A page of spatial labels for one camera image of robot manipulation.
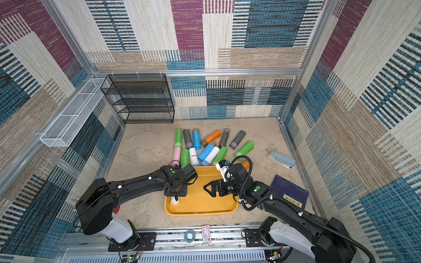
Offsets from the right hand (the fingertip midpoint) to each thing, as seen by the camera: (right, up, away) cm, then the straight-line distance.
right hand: (213, 188), depth 77 cm
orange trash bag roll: (+2, +25, +33) cm, 41 cm away
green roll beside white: (+5, +13, +22) cm, 26 cm away
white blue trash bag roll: (-19, -8, +4) cm, 21 cm away
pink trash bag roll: (-22, +12, +22) cm, 33 cm away
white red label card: (-3, -20, -3) cm, 21 cm away
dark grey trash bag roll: (-16, +23, +31) cm, 42 cm away
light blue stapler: (+40, +10, +19) cm, 46 cm away
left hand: (-16, -4, +7) cm, 18 cm away
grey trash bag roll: (+7, +23, +30) cm, 39 cm away
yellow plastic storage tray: (-8, -11, +11) cm, 17 cm away
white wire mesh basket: (-65, +25, -7) cm, 70 cm away
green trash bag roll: (-22, +23, +30) cm, 44 cm away
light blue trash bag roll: (-5, +14, +23) cm, 27 cm away
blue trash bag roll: (-10, +22, +28) cm, 37 cm away
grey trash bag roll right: (+16, +22, +30) cm, 41 cm away
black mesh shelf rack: (-48, +49, +31) cm, 75 cm away
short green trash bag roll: (-17, +12, +20) cm, 28 cm away
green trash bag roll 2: (+21, +16, +26) cm, 38 cm away
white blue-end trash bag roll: (-1, +12, +21) cm, 24 cm away
